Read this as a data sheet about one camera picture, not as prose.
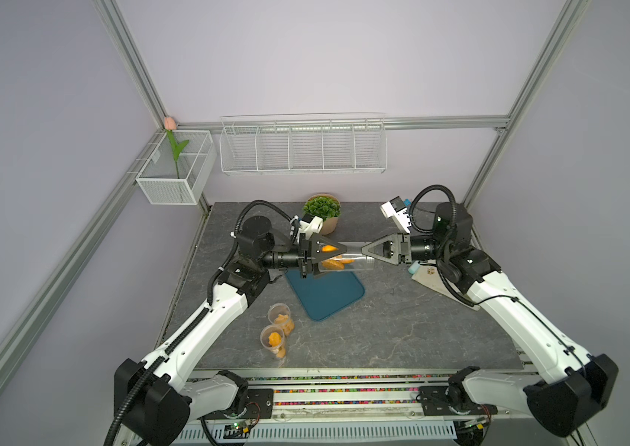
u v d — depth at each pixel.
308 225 0.63
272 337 0.79
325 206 0.99
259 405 0.74
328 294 0.94
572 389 0.37
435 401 0.74
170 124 0.89
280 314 0.85
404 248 0.55
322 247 0.59
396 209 0.59
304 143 1.02
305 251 0.56
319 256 0.56
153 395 0.37
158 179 0.77
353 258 0.60
